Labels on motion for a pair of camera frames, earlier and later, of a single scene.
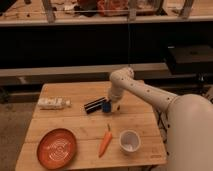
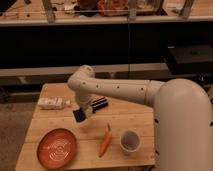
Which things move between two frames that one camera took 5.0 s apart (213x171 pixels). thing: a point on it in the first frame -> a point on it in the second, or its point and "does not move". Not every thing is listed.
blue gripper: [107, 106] -> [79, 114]
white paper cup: [130, 141] does not move
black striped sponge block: [96, 105] does not move
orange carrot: [108, 137] does not move
